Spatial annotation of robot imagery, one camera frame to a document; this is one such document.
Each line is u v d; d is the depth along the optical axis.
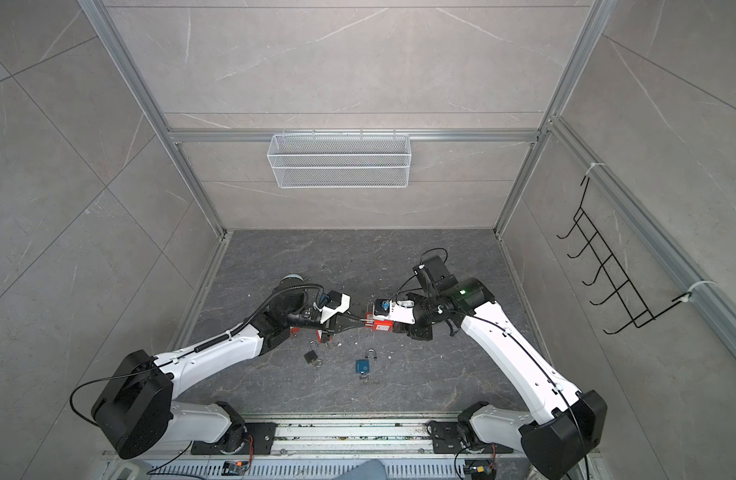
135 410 0.41
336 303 0.61
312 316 0.66
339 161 1.01
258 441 0.73
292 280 0.65
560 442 0.36
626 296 0.60
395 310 0.61
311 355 0.88
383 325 0.70
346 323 0.70
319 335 0.90
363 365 0.85
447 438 0.73
